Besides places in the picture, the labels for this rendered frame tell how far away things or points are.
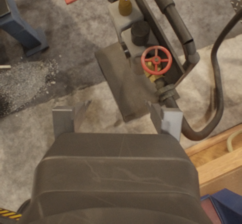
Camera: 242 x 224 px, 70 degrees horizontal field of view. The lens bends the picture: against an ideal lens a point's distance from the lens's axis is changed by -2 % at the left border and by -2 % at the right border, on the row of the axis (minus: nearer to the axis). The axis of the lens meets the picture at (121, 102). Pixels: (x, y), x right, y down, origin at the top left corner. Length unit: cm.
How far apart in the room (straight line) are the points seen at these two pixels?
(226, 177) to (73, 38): 95
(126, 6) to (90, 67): 55
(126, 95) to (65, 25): 55
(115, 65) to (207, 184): 71
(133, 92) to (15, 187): 79
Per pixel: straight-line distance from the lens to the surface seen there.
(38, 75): 110
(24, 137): 109
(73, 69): 102
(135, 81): 93
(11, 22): 99
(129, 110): 90
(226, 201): 44
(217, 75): 100
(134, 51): 49
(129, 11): 53
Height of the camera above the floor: 91
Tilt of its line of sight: 80 degrees down
